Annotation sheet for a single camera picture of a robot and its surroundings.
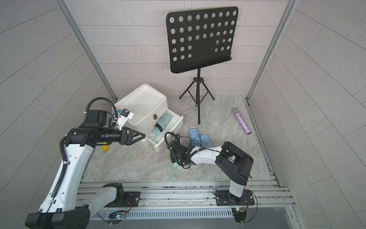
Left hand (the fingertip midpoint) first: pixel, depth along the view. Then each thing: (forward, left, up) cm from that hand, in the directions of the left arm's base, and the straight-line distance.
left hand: (142, 133), depth 65 cm
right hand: (+1, -12, -28) cm, 31 cm away
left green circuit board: (-29, +11, -25) cm, 40 cm away
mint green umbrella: (+16, -5, -15) cm, 23 cm away
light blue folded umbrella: (+12, -25, -23) cm, 36 cm away
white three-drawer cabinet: (+14, 0, -6) cm, 16 cm away
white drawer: (+19, -10, -18) cm, 28 cm away
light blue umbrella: (+8, -32, -23) cm, 41 cm away
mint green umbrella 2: (-6, -14, -25) cm, 29 cm away
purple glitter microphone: (+23, -60, -23) cm, 68 cm away
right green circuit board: (-27, -46, -27) cm, 60 cm away
